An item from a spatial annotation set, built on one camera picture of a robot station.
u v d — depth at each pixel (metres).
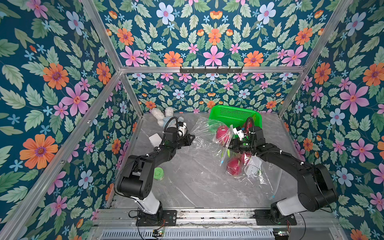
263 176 0.84
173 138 0.71
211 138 0.88
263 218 0.72
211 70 0.92
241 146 0.75
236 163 0.84
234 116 1.15
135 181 0.46
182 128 0.84
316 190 0.44
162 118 1.05
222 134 0.80
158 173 0.84
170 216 0.73
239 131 0.80
